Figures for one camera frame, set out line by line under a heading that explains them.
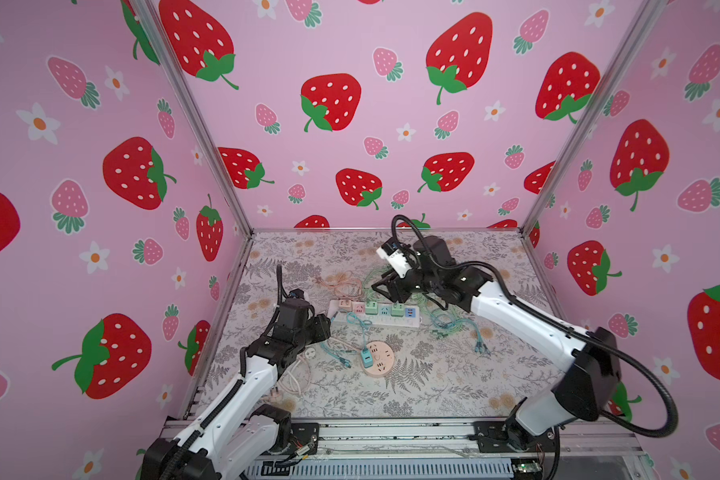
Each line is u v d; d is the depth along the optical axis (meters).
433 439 0.75
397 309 0.90
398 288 0.66
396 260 0.67
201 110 0.86
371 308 0.91
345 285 1.04
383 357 0.86
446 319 0.95
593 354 0.43
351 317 0.88
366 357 0.80
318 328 0.73
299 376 0.84
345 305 0.91
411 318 0.93
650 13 0.69
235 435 0.47
